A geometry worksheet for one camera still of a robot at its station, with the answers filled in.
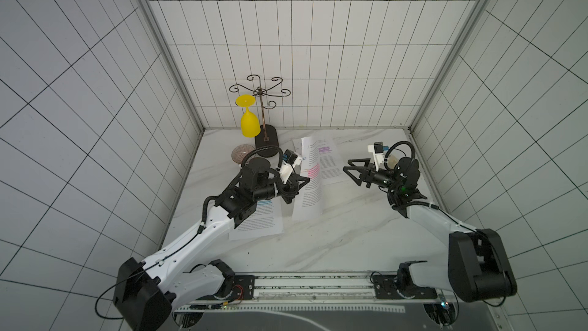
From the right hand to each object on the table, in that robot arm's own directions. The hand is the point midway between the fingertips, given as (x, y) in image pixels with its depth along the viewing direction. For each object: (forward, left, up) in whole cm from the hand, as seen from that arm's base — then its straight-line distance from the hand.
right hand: (348, 163), depth 79 cm
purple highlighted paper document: (+18, +4, -21) cm, 28 cm away
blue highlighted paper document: (-14, +30, -21) cm, 39 cm away
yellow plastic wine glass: (+15, +38, +1) cm, 41 cm away
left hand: (-11, +15, +3) cm, 19 cm away
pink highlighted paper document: (-15, +13, -5) cm, 20 cm away
